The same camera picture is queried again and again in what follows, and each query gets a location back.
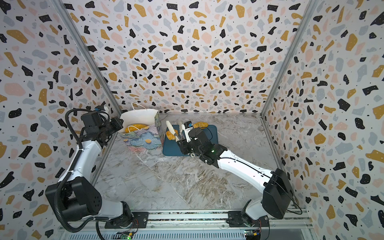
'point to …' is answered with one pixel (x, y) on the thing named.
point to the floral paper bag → (142, 130)
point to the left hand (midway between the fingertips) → (121, 116)
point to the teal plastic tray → (171, 147)
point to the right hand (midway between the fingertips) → (177, 138)
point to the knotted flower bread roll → (171, 136)
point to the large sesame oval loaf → (135, 127)
